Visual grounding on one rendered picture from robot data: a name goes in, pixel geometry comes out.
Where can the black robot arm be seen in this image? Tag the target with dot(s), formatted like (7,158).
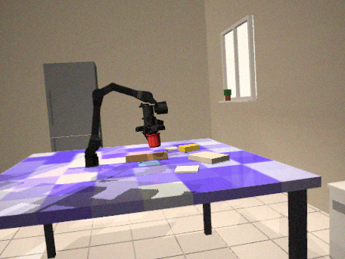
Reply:
(91,158)

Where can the yellow rectangular block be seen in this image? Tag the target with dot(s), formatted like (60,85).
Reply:
(191,147)

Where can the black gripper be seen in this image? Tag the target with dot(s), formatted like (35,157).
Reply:
(149,127)

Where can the tan wooden bar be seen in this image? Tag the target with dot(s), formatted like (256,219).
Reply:
(146,157)

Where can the red cup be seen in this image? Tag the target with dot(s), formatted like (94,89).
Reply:
(154,140)

